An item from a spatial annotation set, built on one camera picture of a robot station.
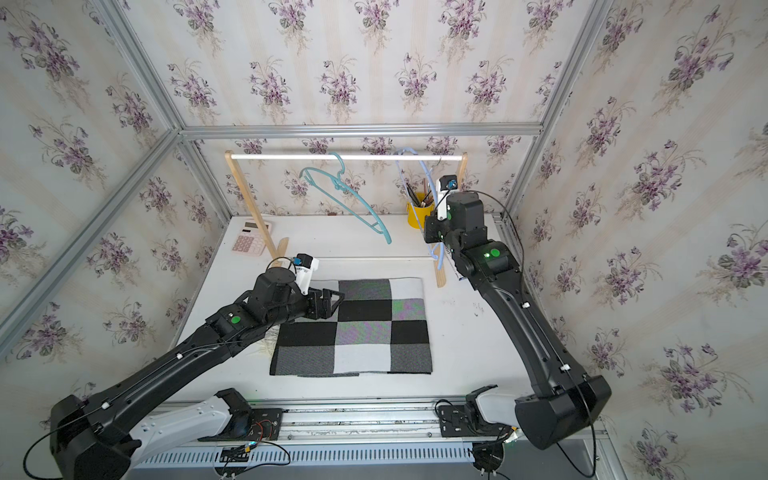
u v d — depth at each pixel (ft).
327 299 2.14
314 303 2.09
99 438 1.25
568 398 1.21
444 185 1.94
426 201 3.63
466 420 2.40
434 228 2.05
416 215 3.74
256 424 2.37
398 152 2.83
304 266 2.13
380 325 2.97
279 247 3.56
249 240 3.64
